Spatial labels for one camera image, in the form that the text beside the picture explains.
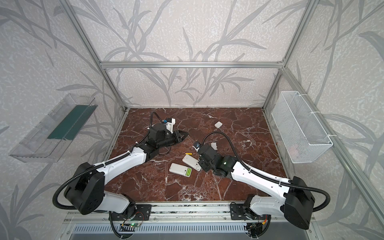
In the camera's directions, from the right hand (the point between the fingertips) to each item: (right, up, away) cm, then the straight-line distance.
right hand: (203, 151), depth 81 cm
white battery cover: (+12, +14, +30) cm, 35 cm away
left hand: (-7, +12, 0) cm, 14 cm away
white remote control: (-7, -9, +11) cm, 16 cm away
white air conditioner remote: (-13, -12, +6) cm, 19 cm away
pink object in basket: (+45, +2, -7) cm, 45 cm away
